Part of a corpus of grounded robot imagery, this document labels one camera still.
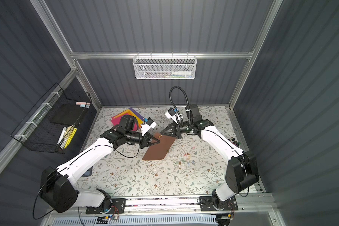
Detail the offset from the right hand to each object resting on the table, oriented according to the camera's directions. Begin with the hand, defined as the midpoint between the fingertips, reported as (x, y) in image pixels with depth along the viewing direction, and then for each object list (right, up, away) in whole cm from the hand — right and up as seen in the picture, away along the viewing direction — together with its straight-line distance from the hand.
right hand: (164, 133), depth 71 cm
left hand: (-4, -4, +1) cm, 6 cm away
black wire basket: (-60, +14, +7) cm, 62 cm away
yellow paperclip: (-2, -1, 0) cm, 2 cm away
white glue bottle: (+11, +38, +21) cm, 45 cm away
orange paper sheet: (-32, +12, +45) cm, 57 cm away
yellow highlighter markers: (-47, -2, -2) cm, 47 cm away
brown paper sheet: (-2, -9, +2) cm, 9 cm away
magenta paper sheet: (-42, +6, +41) cm, 59 cm away
